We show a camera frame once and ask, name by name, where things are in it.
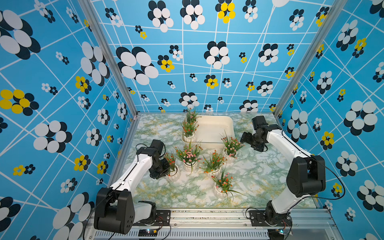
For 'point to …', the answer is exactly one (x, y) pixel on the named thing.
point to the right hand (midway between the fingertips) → (248, 143)
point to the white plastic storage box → (211, 129)
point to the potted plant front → (223, 185)
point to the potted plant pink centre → (189, 155)
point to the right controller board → (276, 234)
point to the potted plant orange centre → (213, 165)
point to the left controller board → (147, 232)
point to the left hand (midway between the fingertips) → (169, 171)
